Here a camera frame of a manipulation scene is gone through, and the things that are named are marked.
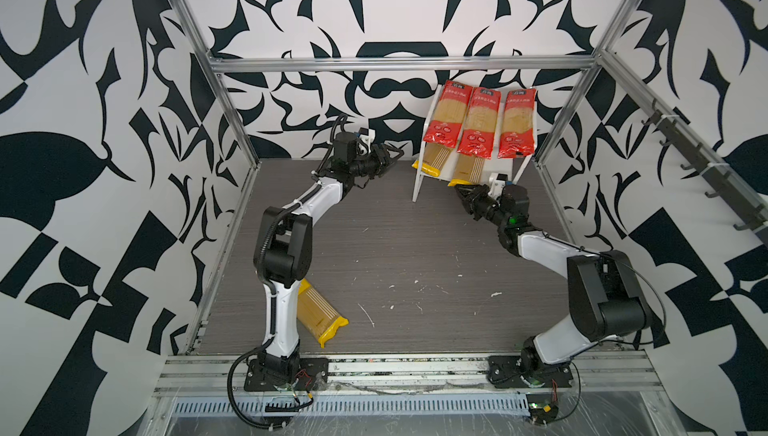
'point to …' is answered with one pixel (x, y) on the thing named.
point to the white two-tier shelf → (422, 177)
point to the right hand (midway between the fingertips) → (457, 184)
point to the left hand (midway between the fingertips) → (406, 149)
